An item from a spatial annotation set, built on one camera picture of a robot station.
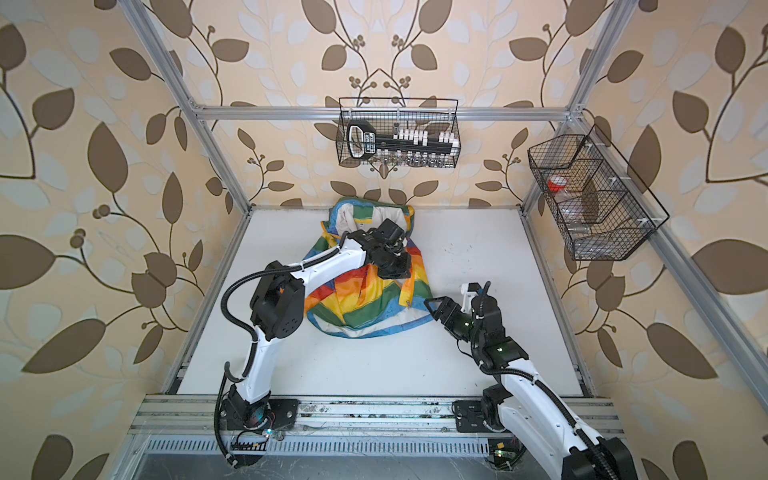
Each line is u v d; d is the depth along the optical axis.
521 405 0.53
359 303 0.93
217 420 0.74
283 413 0.74
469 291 0.77
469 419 0.73
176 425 0.74
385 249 0.75
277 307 0.54
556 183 0.81
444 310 0.73
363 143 0.84
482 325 0.63
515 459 0.69
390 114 0.90
